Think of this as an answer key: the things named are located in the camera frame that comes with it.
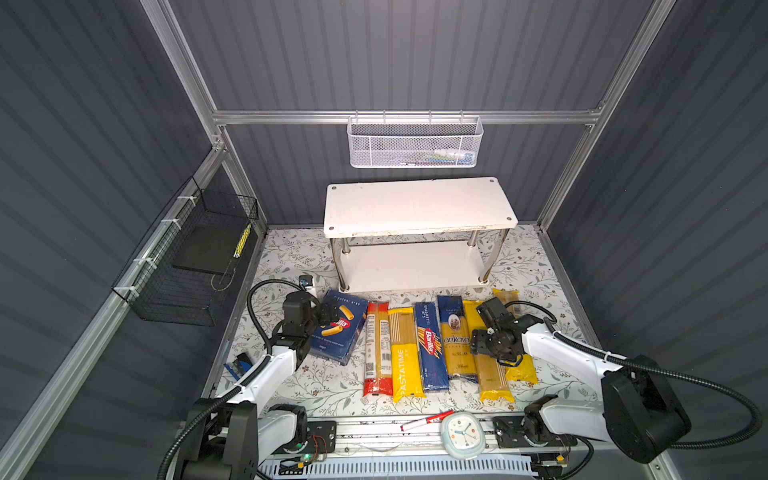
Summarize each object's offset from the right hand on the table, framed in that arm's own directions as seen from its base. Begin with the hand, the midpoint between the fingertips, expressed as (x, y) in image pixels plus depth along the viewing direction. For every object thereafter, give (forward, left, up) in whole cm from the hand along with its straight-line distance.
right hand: (486, 350), depth 88 cm
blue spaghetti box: (-4, +17, +4) cm, 18 cm away
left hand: (+11, +49, +11) cm, 52 cm away
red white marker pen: (-19, +19, +1) cm, 27 cm away
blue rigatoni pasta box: (0, +43, +8) cm, 44 cm away
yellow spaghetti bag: (-8, +1, +2) cm, 9 cm away
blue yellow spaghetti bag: (+2, +8, +1) cm, 9 cm away
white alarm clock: (-22, +11, +3) cm, 25 cm away
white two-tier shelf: (+17, +21, +32) cm, 42 cm away
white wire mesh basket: (+81, +18, +21) cm, 86 cm away
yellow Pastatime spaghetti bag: (-3, +24, +3) cm, 24 cm away
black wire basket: (+8, +80, +30) cm, 85 cm away
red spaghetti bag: (-3, +32, +3) cm, 32 cm away
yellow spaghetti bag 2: (-6, -9, +1) cm, 11 cm away
